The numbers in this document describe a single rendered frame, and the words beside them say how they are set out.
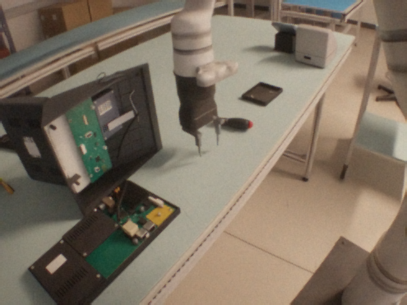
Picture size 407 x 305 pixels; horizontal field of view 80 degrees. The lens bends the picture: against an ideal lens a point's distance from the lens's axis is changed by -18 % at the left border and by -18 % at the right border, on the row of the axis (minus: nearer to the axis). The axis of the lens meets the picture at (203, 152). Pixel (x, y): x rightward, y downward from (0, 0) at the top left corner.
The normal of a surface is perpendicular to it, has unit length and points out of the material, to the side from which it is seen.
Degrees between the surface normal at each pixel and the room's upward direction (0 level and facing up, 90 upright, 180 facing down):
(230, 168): 0
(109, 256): 0
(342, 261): 0
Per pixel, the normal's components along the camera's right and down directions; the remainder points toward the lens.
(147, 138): 0.55, 0.49
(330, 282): -0.07, -0.78
